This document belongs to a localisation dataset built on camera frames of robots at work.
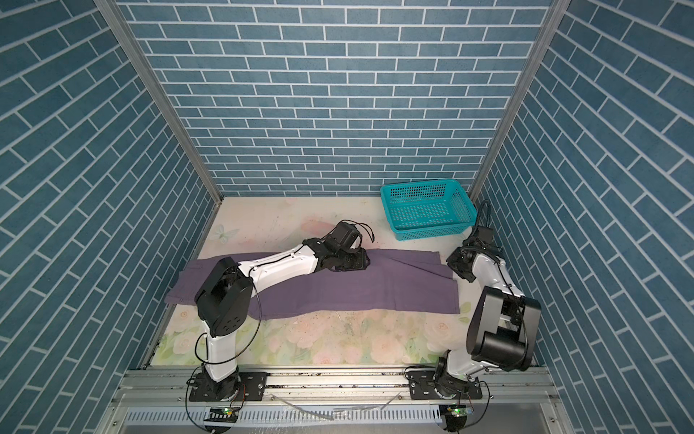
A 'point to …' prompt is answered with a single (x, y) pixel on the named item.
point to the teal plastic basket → (428, 209)
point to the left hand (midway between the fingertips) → (374, 265)
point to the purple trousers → (391, 282)
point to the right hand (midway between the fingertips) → (458, 264)
